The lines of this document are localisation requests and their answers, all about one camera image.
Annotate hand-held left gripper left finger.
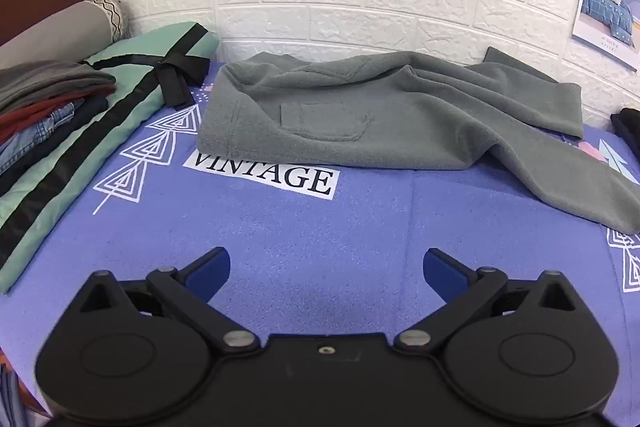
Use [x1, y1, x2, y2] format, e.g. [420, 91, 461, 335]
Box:
[67, 247, 262, 351]

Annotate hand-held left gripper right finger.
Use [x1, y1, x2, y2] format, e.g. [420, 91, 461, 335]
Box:
[394, 248, 583, 351]

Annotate grey fleece pants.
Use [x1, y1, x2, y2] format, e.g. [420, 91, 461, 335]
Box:
[196, 47, 640, 235]

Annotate blue printed bedsheet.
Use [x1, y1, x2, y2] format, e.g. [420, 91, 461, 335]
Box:
[0, 57, 640, 427]

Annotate folded dark navy garment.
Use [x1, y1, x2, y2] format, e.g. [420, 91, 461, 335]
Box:
[0, 97, 110, 198]

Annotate folded denim jeans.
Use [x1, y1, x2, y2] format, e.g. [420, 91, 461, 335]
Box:
[0, 99, 86, 175]

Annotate striped colourful cloth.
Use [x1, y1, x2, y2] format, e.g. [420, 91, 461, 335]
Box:
[0, 347, 51, 427]

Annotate black folded cloth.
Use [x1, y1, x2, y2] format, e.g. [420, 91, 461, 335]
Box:
[610, 108, 640, 154]

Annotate folded red garment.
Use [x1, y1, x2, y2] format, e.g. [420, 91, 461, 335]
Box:
[0, 94, 108, 142]

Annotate folded grey garment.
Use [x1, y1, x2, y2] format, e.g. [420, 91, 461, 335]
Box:
[0, 61, 117, 115]

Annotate grey bolster pillow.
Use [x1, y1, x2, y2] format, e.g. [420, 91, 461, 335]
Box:
[0, 0, 130, 70]

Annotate green quilt with black straps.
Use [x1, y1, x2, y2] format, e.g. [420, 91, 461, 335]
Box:
[0, 22, 221, 295]

